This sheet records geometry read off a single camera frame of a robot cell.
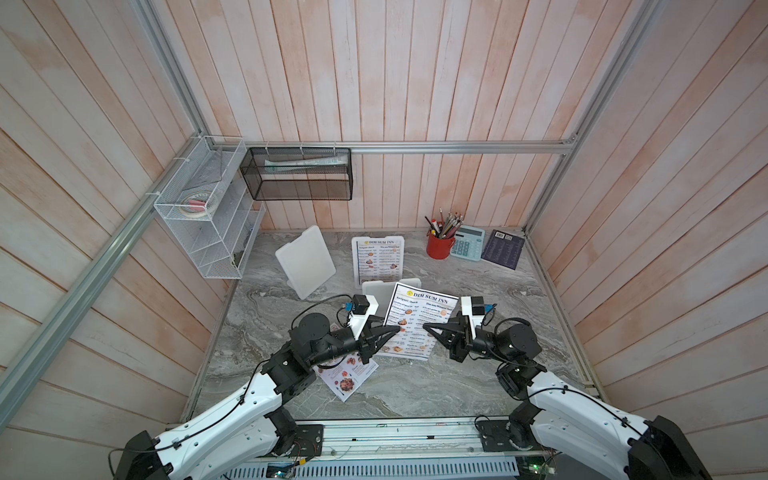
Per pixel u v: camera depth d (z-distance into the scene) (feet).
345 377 2.75
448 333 2.09
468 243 3.75
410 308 2.05
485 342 2.05
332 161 2.96
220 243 2.54
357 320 1.90
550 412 1.79
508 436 2.37
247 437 1.87
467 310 1.94
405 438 2.45
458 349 2.04
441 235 3.41
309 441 2.40
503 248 3.75
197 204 2.41
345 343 1.94
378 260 3.12
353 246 2.98
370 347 1.98
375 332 2.01
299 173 3.45
